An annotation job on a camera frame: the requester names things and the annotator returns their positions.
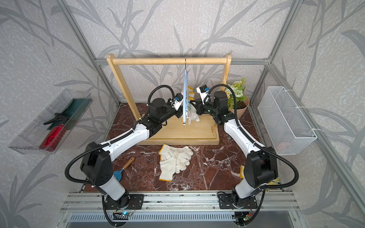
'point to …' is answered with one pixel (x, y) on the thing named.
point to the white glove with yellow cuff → (185, 154)
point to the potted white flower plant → (242, 99)
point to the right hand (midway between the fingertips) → (191, 100)
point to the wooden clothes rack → (204, 132)
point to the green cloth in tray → (73, 110)
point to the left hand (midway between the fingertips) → (186, 100)
